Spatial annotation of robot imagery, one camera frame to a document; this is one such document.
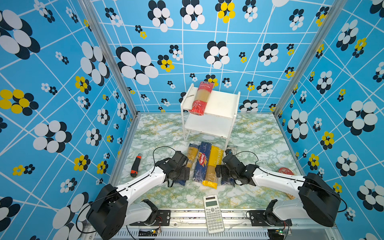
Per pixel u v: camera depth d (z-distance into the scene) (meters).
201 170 0.87
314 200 0.41
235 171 0.65
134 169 0.88
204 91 0.82
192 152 0.94
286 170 0.86
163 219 0.73
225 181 0.83
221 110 0.77
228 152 0.79
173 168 0.65
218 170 0.79
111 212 0.40
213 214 0.74
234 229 0.71
